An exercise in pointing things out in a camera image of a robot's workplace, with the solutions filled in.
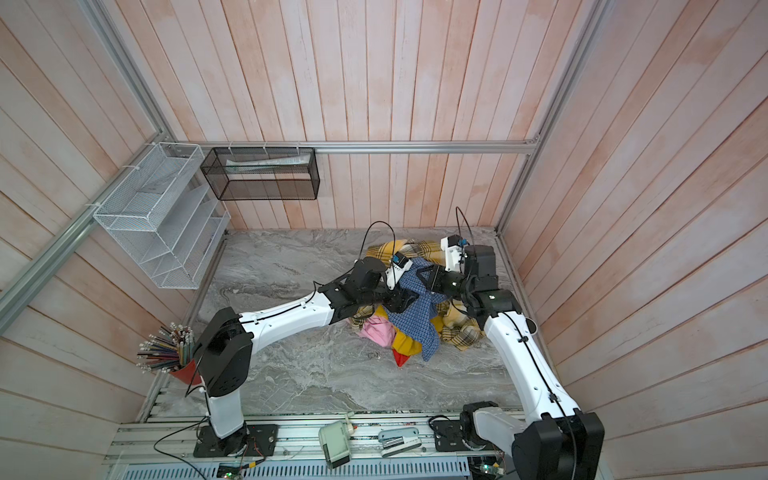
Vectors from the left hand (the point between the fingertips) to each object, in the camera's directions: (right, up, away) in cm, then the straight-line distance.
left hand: (409, 294), depth 81 cm
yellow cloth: (-1, -14, +2) cm, 14 cm away
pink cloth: (-9, -10, +2) cm, 14 cm away
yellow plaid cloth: (+15, -11, +4) cm, 19 cm away
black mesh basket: (-50, +40, +23) cm, 68 cm away
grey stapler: (-4, -35, -9) cm, 36 cm away
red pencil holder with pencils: (-64, -15, -3) cm, 66 cm away
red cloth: (-2, -19, +4) cm, 20 cm away
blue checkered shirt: (+2, -6, -5) cm, 8 cm away
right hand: (+2, +7, -5) cm, 8 cm away
